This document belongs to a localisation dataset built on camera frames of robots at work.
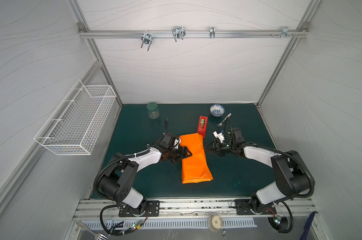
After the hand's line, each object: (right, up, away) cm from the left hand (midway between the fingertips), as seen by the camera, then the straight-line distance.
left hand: (189, 154), depth 87 cm
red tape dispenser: (+9, +17, +14) cm, 24 cm away
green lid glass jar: (-26, +27, +19) cm, 42 cm away
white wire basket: (-54, +17, -19) cm, 60 cm away
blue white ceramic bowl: (+22, +28, +28) cm, 45 cm away
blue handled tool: (+56, -30, -17) cm, 66 cm away
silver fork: (+31, +24, +26) cm, 47 cm away
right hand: (+11, +5, 0) cm, 12 cm away
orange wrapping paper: (+3, -6, -5) cm, 9 cm away
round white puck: (+10, -22, -26) cm, 35 cm away
